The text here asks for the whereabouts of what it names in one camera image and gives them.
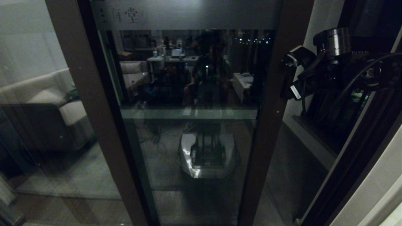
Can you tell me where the brown framed sliding glass door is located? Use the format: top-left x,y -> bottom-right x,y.
90,0 -> 314,226

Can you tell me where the silver cylinder of right wrist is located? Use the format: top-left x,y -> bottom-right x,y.
313,28 -> 351,63

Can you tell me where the short stone window sill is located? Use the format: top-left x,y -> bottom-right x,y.
283,115 -> 341,170

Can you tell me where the brown framed fixed glass panel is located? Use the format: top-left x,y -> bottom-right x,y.
0,0 -> 148,226

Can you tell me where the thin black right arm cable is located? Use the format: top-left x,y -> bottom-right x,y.
301,52 -> 402,116

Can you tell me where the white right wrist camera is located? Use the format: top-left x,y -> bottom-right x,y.
283,46 -> 317,68

